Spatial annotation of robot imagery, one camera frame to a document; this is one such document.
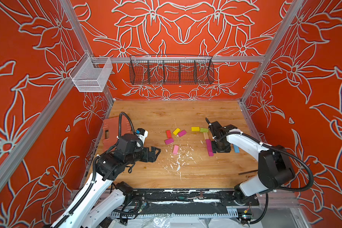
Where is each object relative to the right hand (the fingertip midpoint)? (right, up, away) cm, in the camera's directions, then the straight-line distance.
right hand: (217, 150), depth 86 cm
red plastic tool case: (-73, +10, +14) cm, 75 cm away
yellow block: (-11, +12, +15) cm, 22 cm away
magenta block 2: (-30, +4, +9) cm, 32 cm away
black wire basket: (-37, +55, +14) cm, 68 cm away
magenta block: (-3, -3, +3) cm, 6 cm away
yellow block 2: (-25, +10, +14) cm, 30 cm away
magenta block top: (-21, +9, +14) cm, 27 cm away
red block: (-31, +8, +12) cm, 34 cm away
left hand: (-38, +5, -17) cm, 42 cm away
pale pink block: (-26, -1, +4) cm, 26 cm away
